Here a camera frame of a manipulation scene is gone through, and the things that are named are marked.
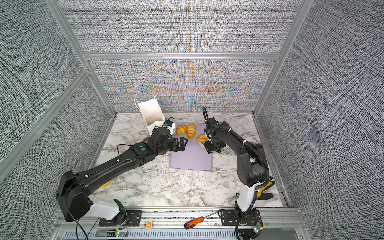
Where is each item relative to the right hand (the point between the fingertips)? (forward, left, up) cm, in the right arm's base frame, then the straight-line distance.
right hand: (214, 148), depth 92 cm
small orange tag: (-40, +34, -5) cm, 53 cm away
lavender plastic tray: (-3, +13, -6) cm, 15 cm away
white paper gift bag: (+20, +39, +10) cm, 45 cm away
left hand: (-5, +19, +15) cm, 25 cm away
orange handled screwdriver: (-38, +13, -5) cm, 41 cm away
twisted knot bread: (+7, +8, -1) cm, 11 cm away
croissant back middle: (+15, +15, -1) cm, 21 cm away
